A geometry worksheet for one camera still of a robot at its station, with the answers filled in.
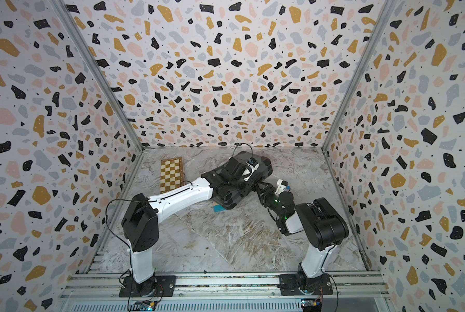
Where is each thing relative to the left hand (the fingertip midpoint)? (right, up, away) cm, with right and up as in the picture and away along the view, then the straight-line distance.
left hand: (255, 180), depth 84 cm
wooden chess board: (-44, +2, +22) cm, 50 cm away
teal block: (-17, -14, +9) cm, 24 cm away
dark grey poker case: (-12, -7, +1) cm, 14 cm away
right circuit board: (+20, -45, -13) cm, 51 cm away
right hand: (+1, -3, +4) cm, 5 cm away
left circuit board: (-41, -45, -14) cm, 62 cm away
